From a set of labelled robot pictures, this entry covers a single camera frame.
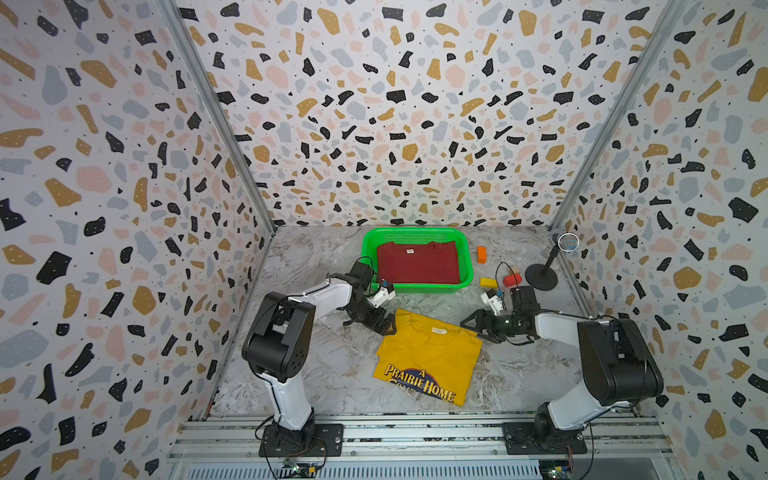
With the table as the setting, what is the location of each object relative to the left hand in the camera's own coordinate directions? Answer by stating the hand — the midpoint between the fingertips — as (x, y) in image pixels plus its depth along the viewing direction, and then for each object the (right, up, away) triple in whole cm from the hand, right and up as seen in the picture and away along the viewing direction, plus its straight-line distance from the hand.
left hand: (386, 324), depth 92 cm
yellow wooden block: (+36, +12, +14) cm, 40 cm away
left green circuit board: (-19, -29, -22) cm, 41 cm away
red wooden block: (+43, +12, +11) cm, 46 cm away
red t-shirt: (+11, +18, +17) cm, 28 cm away
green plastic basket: (-7, +28, +21) cm, 35 cm away
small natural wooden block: (+46, +16, +15) cm, 51 cm away
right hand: (+26, -1, -1) cm, 26 cm away
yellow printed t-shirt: (+13, -8, -4) cm, 16 cm away
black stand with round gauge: (+55, +13, +13) cm, 58 cm away
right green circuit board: (+42, -29, -21) cm, 55 cm away
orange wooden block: (+35, +21, +21) cm, 46 cm away
